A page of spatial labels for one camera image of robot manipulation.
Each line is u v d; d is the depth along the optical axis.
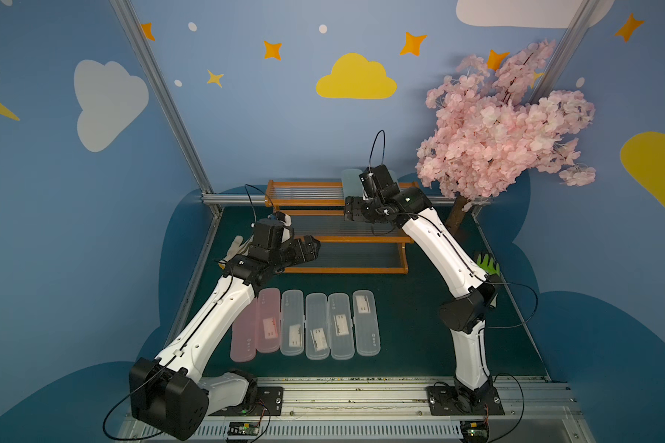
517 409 0.73
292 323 0.88
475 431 0.73
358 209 0.72
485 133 0.64
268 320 0.88
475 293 0.49
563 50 0.76
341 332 0.86
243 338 0.84
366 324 0.89
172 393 0.37
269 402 0.74
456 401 0.67
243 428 0.72
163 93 0.84
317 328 0.87
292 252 0.69
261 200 0.83
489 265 1.02
